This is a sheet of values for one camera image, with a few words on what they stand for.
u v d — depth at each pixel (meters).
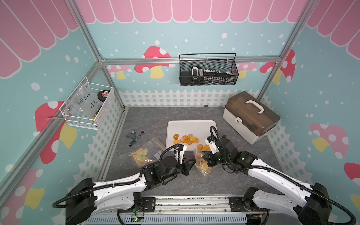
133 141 0.99
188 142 0.98
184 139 0.99
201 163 0.78
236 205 0.74
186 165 0.64
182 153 0.67
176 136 1.02
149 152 0.94
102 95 0.81
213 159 0.68
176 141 0.98
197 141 0.97
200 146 0.95
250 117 0.87
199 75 0.88
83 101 0.68
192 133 1.03
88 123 0.66
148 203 0.74
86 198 0.42
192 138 0.99
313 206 0.38
